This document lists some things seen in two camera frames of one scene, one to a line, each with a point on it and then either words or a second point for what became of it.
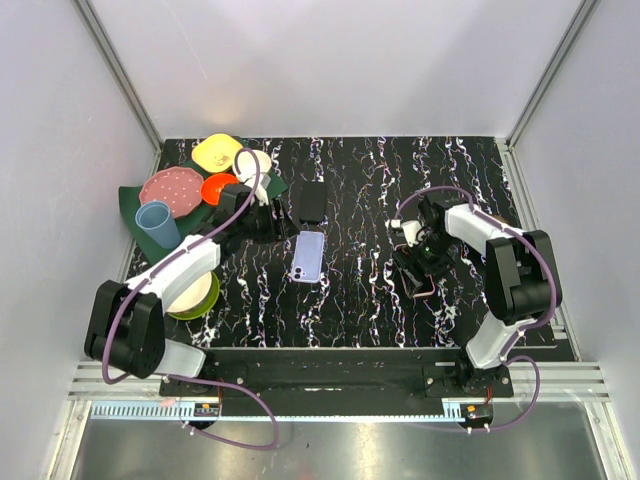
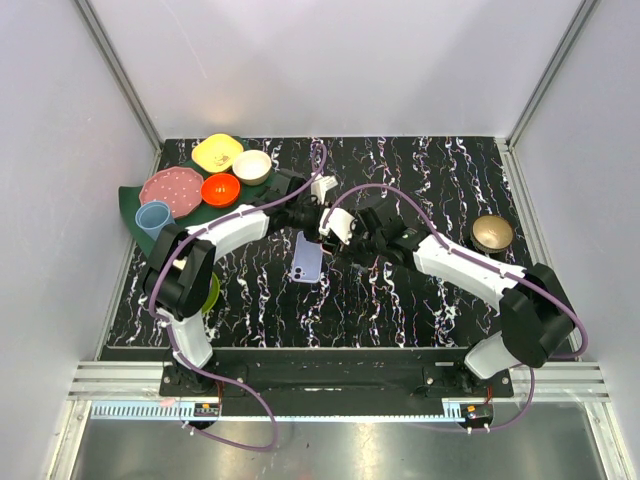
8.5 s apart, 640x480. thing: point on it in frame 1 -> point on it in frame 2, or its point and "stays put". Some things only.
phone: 417,284 -> 330,246
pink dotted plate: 179,188 stays put
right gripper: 407,255 -> 350,250
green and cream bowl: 205,307 stays put
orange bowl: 212,185 stays put
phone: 309,257 stays put
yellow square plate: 217,152 stays put
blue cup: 157,219 stays put
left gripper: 278,220 -> 310,215
